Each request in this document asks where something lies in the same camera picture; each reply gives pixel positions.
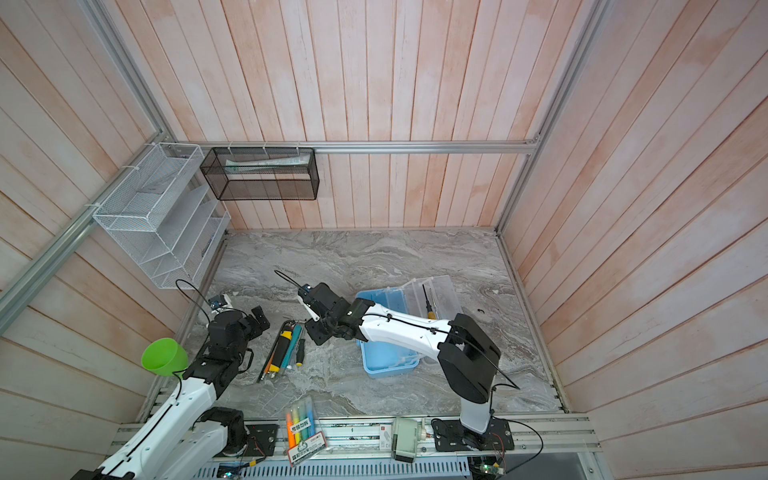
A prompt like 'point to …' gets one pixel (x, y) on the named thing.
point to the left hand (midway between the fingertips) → (249, 318)
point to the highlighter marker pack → (303, 441)
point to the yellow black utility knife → (281, 349)
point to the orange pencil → (268, 363)
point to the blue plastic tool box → (430, 297)
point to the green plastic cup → (165, 356)
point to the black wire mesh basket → (262, 173)
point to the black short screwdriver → (300, 353)
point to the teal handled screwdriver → (297, 330)
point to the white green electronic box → (404, 439)
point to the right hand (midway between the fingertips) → (313, 326)
